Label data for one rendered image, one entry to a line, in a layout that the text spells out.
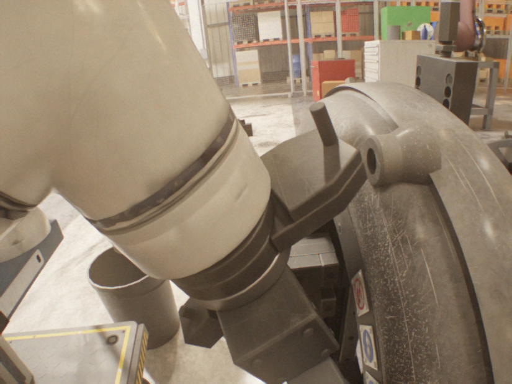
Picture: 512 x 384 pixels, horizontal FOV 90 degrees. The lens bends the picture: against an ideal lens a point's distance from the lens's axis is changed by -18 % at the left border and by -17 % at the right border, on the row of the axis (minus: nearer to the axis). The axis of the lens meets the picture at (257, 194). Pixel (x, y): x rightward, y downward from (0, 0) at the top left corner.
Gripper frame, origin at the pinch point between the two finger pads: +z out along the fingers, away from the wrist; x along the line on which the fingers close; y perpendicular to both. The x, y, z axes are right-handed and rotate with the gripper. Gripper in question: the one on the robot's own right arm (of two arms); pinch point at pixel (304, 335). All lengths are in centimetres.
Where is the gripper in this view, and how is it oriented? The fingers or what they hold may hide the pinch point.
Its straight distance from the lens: 30.1
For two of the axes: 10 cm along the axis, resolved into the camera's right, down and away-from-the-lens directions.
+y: -8.4, 5.5, -0.3
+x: 3.3, 4.7, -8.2
